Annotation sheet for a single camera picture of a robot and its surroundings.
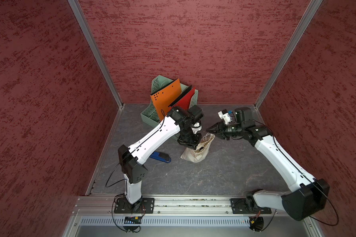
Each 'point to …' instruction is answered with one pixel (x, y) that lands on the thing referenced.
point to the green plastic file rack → (194, 99)
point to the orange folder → (162, 98)
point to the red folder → (185, 101)
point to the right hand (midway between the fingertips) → (207, 134)
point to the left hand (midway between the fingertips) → (193, 151)
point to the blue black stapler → (161, 156)
